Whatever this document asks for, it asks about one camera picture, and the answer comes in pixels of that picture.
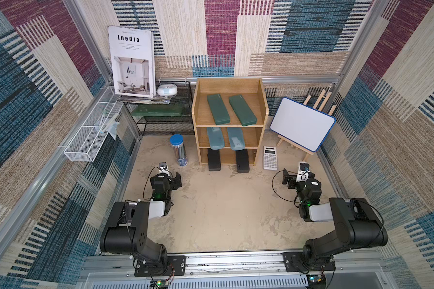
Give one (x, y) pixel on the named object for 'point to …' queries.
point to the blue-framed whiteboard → (301, 124)
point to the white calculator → (270, 158)
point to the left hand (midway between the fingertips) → (167, 173)
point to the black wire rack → (173, 124)
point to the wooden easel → (295, 146)
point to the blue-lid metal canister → (176, 141)
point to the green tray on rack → (158, 110)
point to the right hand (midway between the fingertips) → (296, 167)
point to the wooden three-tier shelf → (254, 91)
